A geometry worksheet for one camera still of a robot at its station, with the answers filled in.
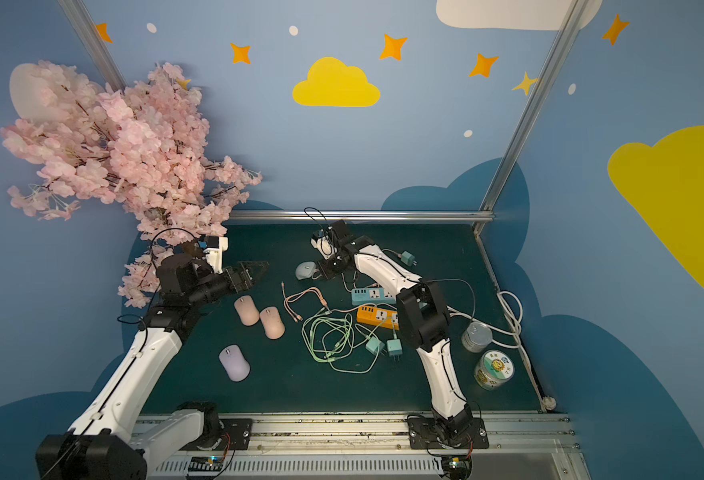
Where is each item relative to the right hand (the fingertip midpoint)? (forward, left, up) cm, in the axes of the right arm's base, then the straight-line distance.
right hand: (327, 266), depth 96 cm
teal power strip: (-5, -15, -8) cm, 18 cm away
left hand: (-13, +14, +17) cm, 26 cm away
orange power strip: (-13, -17, -8) cm, 23 cm away
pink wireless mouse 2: (-17, +16, -9) cm, 25 cm away
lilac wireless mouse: (-30, +24, -8) cm, 39 cm away
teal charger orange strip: (-22, -22, -10) cm, 33 cm away
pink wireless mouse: (-13, +25, -9) cm, 30 cm away
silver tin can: (-18, -47, -7) cm, 51 cm away
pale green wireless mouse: (0, +8, -3) cm, 9 cm away
